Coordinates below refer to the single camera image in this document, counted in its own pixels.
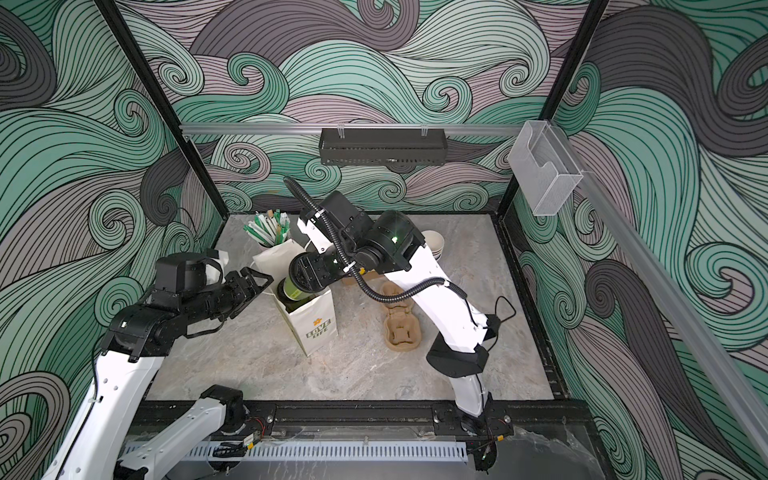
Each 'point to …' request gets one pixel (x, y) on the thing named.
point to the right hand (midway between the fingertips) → (313, 272)
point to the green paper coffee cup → (292, 297)
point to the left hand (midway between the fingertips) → (268, 282)
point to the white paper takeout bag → (313, 324)
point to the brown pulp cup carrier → (402, 326)
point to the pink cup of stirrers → (268, 229)
